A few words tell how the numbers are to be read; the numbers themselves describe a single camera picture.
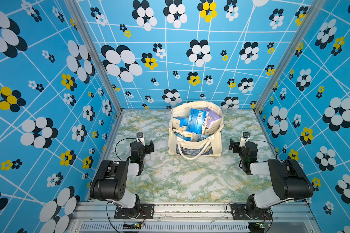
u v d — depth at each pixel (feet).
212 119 2.60
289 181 1.52
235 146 2.79
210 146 2.72
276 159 3.19
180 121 2.64
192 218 2.37
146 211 2.40
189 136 2.49
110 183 1.50
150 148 2.84
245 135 2.64
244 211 2.38
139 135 2.65
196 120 2.50
